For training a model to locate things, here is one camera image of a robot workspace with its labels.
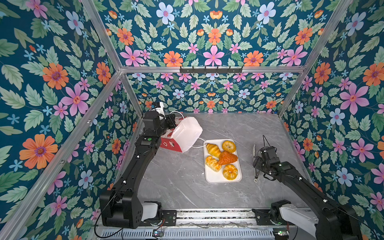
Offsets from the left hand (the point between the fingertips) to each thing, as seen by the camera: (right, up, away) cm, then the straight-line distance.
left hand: (176, 110), depth 75 cm
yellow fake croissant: (+20, -23, +20) cm, 37 cm away
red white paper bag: (0, -15, +29) cm, 33 cm away
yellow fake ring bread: (+19, -30, +13) cm, 38 cm away
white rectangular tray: (+20, -39, +12) cm, 45 cm away
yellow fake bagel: (+31, -22, +23) cm, 44 cm away
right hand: (+46, -30, +11) cm, 56 cm away
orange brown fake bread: (+28, -27, +13) cm, 41 cm away
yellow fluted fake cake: (+30, -35, +12) cm, 48 cm away
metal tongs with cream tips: (+45, -39, +11) cm, 60 cm away
